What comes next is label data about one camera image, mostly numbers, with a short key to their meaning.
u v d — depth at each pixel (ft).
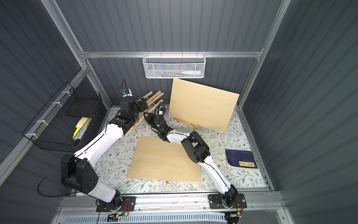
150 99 3.25
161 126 2.54
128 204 2.39
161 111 3.15
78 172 1.39
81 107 2.67
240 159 2.85
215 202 2.40
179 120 3.49
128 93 2.31
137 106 2.12
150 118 2.83
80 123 2.46
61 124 2.38
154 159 2.95
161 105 3.14
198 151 2.15
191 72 2.96
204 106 3.01
